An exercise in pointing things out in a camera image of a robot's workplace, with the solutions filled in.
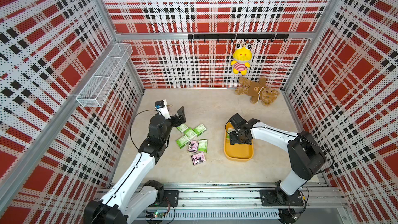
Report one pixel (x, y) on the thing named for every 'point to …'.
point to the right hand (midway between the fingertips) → (238, 140)
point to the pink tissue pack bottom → (198, 158)
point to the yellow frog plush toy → (242, 55)
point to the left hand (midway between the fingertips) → (178, 108)
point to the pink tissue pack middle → (193, 146)
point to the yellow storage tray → (239, 152)
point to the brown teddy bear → (259, 92)
